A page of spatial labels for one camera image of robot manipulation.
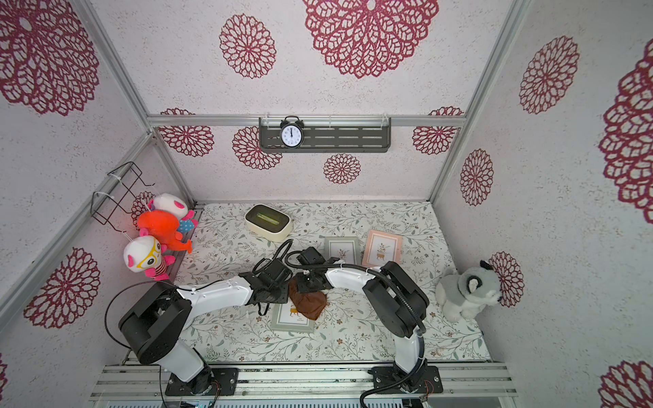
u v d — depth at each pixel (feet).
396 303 1.60
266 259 2.72
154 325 1.47
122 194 2.61
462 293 2.55
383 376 2.44
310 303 2.86
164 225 2.94
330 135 3.10
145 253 2.62
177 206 3.10
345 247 3.39
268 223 3.52
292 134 2.95
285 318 2.80
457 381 2.48
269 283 2.30
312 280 2.33
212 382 2.39
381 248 3.39
